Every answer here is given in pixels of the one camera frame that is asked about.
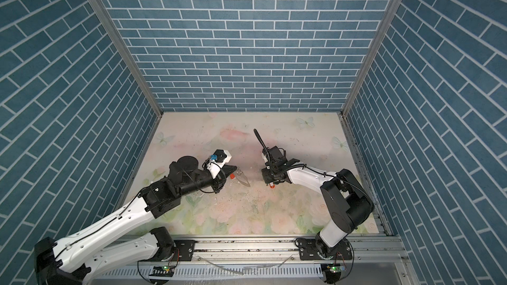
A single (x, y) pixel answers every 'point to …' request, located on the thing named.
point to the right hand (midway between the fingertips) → (265, 172)
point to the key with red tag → (271, 185)
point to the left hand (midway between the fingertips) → (236, 168)
